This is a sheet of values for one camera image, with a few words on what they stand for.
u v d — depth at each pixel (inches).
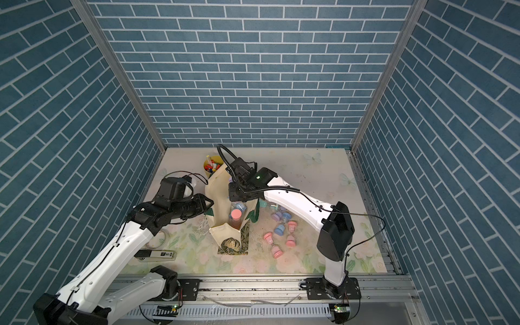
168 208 21.9
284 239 33.9
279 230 33.9
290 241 32.7
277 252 31.3
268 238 33.4
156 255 30.3
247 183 23.1
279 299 28.9
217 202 34.0
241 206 35.9
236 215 32.7
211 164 38.0
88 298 15.2
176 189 22.7
